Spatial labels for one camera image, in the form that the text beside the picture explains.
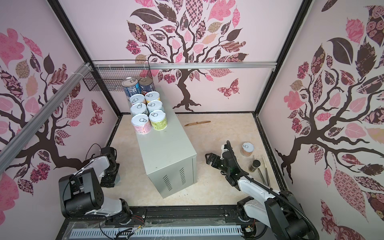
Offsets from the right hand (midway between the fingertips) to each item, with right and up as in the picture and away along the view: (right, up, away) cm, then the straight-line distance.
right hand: (210, 155), depth 87 cm
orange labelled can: (+24, +3, +6) cm, 25 cm away
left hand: (-58, -12, -1) cm, 59 cm away
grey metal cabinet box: (-19, +4, -30) cm, 36 cm away
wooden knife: (-4, +21, +28) cm, 35 cm away
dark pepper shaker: (+25, -4, -5) cm, 26 cm away
